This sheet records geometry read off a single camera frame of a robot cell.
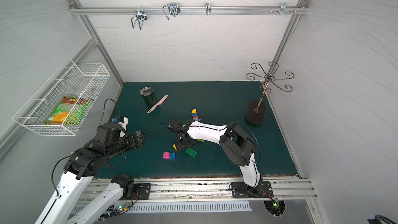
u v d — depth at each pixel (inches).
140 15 30.8
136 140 24.2
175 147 31.0
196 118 38.9
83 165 16.8
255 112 40.0
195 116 38.8
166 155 33.1
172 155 33.0
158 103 42.4
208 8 31.0
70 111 22.5
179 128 27.3
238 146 19.1
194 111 39.9
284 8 30.0
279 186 30.3
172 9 30.2
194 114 39.4
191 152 33.8
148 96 39.9
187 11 30.8
